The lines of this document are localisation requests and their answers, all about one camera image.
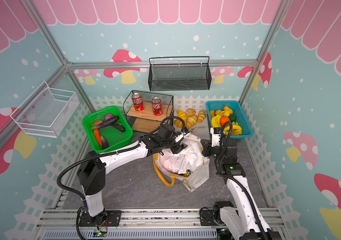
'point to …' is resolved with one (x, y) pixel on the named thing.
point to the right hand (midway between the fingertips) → (201, 140)
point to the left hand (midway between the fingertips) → (183, 143)
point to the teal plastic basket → (237, 110)
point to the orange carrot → (97, 134)
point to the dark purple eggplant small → (104, 145)
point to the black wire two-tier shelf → (147, 110)
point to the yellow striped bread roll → (181, 114)
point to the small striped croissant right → (201, 116)
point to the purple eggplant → (107, 122)
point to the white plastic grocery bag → (189, 158)
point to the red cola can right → (157, 105)
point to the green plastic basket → (107, 130)
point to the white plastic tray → (200, 129)
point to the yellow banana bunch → (236, 129)
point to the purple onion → (108, 116)
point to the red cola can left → (138, 103)
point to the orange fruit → (223, 119)
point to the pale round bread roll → (190, 111)
